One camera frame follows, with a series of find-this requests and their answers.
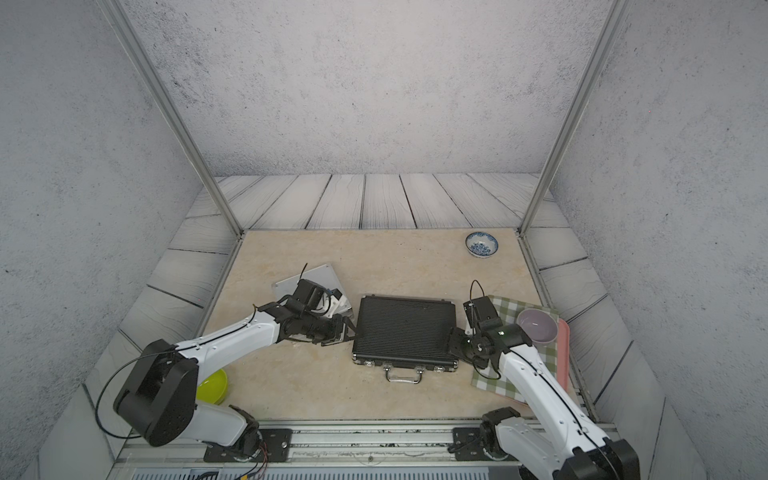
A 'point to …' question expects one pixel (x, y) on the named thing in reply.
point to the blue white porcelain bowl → (481, 245)
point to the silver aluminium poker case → (322, 275)
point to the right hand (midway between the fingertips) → (453, 349)
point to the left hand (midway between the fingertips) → (358, 338)
